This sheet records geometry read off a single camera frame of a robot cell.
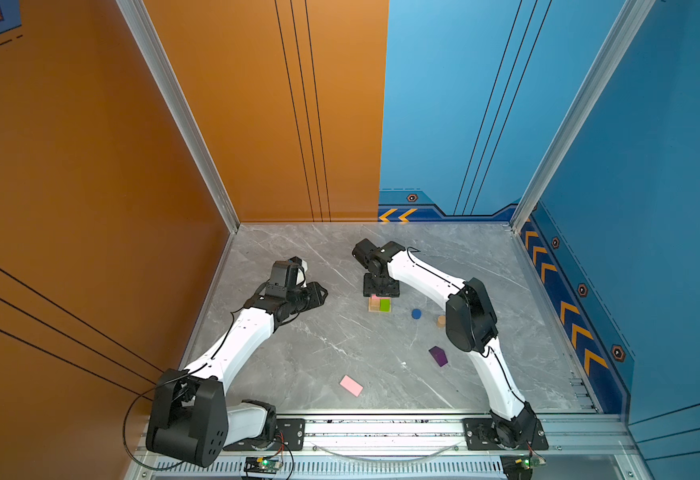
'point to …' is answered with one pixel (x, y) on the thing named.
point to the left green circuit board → (261, 465)
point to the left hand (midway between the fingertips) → (324, 290)
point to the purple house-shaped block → (439, 355)
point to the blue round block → (416, 313)
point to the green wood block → (385, 305)
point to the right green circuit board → (520, 467)
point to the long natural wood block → (373, 305)
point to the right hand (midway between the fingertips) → (374, 294)
